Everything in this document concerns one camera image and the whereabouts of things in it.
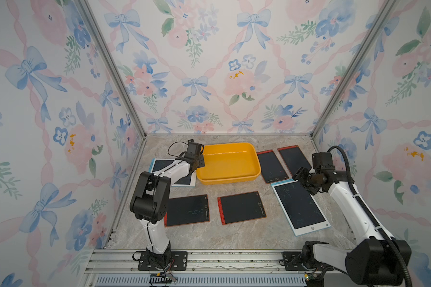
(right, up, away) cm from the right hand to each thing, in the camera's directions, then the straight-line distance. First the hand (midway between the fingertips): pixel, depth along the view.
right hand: (297, 170), depth 84 cm
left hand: (-48, +5, +15) cm, 50 cm away
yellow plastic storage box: (-31, +2, +20) cm, 37 cm away
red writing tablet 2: (-26, -19, +5) cm, 33 cm away
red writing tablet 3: (-53, -21, +5) cm, 57 cm away
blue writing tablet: (-73, +2, +22) cm, 76 cm away
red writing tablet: (-6, -1, +19) cm, 20 cm away
